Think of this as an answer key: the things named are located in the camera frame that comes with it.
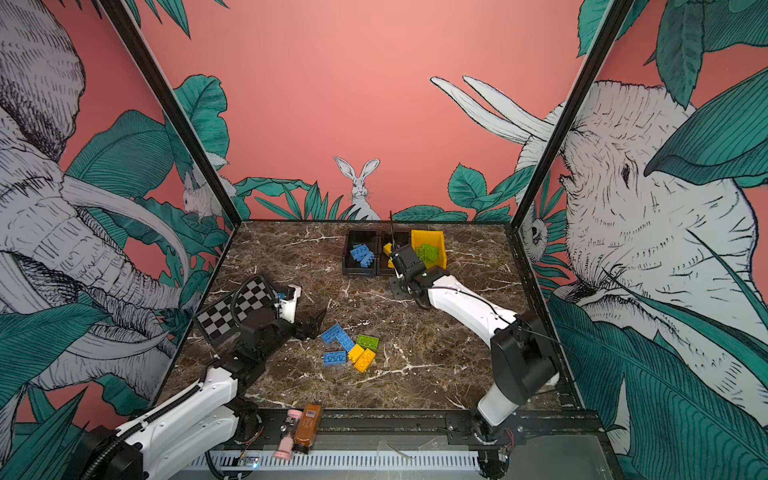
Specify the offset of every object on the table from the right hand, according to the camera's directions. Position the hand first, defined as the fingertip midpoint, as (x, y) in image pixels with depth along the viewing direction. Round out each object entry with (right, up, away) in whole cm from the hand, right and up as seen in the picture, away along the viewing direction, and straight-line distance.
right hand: (397, 277), depth 88 cm
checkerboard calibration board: (-53, -12, +3) cm, 54 cm away
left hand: (-24, -6, -6) cm, 25 cm away
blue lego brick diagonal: (-15, -20, 0) cm, 25 cm away
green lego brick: (-9, -20, +1) cm, 22 cm away
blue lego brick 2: (-11, +4, +18) cm, 21 cm away
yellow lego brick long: (-9, -24, -2) cm, 26 cm away
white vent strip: (-16, -42, -17) cm, 48 cm away
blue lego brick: (-14, +8, +19) cm, 25 cm away
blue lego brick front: (-19, -24, -2) cm, 30 cm away
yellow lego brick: (-4, +9, +21) cm, 23 cm away
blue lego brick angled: (-21, -17, +1) cm, 27 cm away
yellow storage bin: (+15, +12, +22) cm, 29 cm away
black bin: (0, +15, +29) cm, 33 cm away
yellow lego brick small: (-12, -22, -2) cm, 25 cm away
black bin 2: (-16, +2, +18) cm, 24 cm away
